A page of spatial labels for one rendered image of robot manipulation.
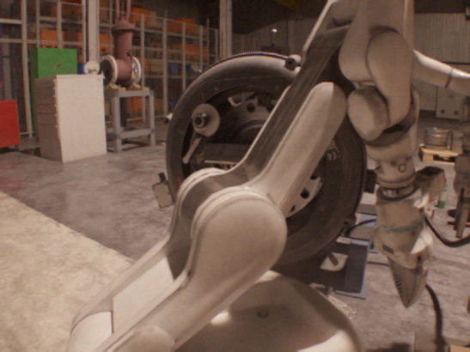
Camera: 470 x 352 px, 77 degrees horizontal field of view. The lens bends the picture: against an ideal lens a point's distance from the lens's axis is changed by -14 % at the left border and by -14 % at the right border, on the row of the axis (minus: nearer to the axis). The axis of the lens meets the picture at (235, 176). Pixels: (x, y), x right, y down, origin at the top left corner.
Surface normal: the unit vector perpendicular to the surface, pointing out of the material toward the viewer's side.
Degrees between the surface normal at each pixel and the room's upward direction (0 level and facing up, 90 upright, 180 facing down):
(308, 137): 90
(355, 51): 80
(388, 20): 96
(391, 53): 89
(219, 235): 88
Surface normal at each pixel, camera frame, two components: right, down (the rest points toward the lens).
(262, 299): 0.32, -0.06
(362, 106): -0.91, 0.31
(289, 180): 0.33, 0.23
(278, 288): 0.02, -0.05
